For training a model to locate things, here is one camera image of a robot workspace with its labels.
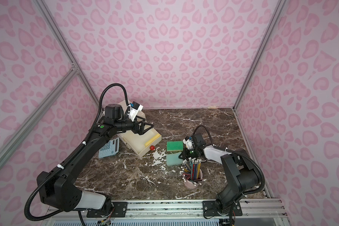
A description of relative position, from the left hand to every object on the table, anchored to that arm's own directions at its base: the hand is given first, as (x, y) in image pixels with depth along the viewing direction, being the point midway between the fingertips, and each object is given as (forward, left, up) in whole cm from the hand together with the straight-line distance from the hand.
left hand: (149, 122), depth 75 cm
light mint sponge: (-9, -13, -27) cm, 31 cm away
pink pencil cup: (-24, -23, -29) cm, 44 cm away
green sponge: (0, -13, -26) cm, 29 cm away
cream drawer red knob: (-6, 0, -18) cm, 19 cm away
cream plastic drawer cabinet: (-1, +9, -22) cm, 24 cm away
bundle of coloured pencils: (-20, -22, -18) cm, 35 cm away
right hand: (-8, -17, -24) cm, 31 cm away
